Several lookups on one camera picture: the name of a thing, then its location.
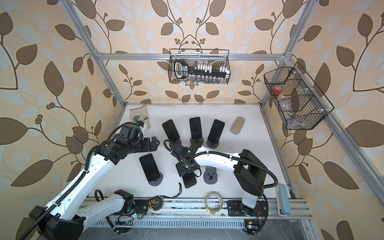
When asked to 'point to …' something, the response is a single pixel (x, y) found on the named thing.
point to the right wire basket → (302, 104)
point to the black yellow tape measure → (156, 203)
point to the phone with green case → (150, 167)
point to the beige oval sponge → (237, 125)
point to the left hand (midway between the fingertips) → (149, 141)
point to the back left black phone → (170, 130)
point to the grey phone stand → (156, 182)
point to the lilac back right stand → (212, 144)
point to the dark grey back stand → (177, 146)
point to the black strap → (177, 195)
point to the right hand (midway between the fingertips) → (185, 170)
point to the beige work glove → (140, 114)
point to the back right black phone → (216, 131)
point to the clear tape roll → (214, 202)
